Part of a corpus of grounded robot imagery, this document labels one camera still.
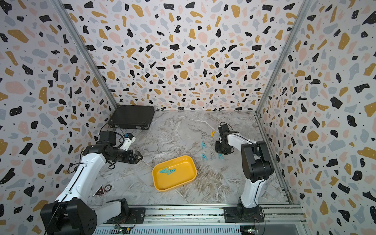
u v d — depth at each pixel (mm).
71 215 385
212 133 1065
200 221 731
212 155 950
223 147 842
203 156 948
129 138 736
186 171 900
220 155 947
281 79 956
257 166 501
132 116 1177
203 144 1010
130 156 704
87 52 858
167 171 893
